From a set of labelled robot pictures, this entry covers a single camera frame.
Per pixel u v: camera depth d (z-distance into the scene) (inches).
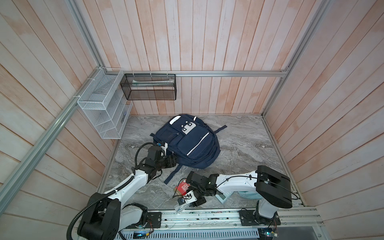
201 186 25.3
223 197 31.4
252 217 28.8
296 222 29.0
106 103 27.1
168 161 30.0
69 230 14.4
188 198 26.8
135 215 24.2
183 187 33.0
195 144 36.6
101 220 15.9
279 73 37.4
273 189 18.0
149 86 41.0
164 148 31.3
